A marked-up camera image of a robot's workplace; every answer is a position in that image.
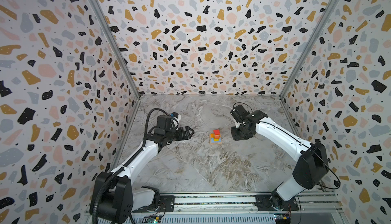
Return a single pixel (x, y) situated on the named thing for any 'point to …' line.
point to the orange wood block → (212, 135)
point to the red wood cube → (217, 132)
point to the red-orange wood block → (216, 140)
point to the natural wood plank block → (215, 143)
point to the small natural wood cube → (217, 136)
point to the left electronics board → (151, 219)
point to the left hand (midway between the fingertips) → (187, 130)
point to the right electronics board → (280, 219)
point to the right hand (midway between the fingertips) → (232, 134)
